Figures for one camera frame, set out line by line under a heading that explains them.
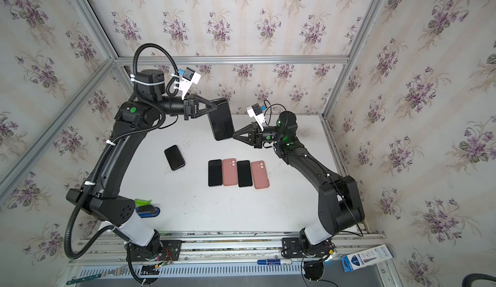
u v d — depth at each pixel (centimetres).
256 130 65
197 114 58
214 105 59
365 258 70
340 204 44
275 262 70
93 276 68
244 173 95
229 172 96
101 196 41
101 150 88
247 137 70
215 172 95
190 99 54
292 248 73
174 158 101
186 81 54
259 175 94
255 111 62
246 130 67
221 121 62
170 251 72
